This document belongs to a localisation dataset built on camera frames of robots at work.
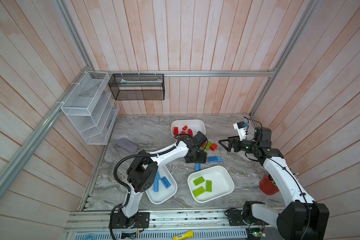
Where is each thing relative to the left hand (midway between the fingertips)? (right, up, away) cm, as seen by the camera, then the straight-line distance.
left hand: (200, 164), depth 85 cm
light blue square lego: (+14, +1, +8) cm, 16 cm away
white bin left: (-21, -16, -3) cm, 27 cm away
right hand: (+13, +15, -5) cm, 20 cm away
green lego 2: (+5, -13, -1) cm, 13 cm away
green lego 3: (+9, +10, +17) cm, 22 cm away
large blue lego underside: (+9, +1, +9) cm, 13 cm away
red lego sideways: (+11, +8, +12) cm, 19 cm away
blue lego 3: (-1, -3, +4) cm, 5 cm away
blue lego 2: (-20, -10, -1) cm, 23 cm away
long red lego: (-4, +18, +23) cm, 29 cm away
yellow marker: (-10, -29, -17) cm, 35 cm away
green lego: (0, -10, +1) cm, 10 cm away
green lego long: (-1, -15, -3) cm, 15 cm away
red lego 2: (-9, +18, +23) cm, 30 cm away
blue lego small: (-25, -11, -3) cm, 28 cm away
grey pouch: (-49, +10, +16) cm, 52 cm away
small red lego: (-8, +21, +25) cm, 34 cm away
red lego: (-14, +19, +23) cm, 33 cm away
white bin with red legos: (+1, +23, +29) cm, 37 cm away
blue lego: (-25, -8, +3) cm, 26 cm away
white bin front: (+12, -12, 0) cm, 17 cm away
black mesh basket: (-42, +51, +19) cm, 68 cm away
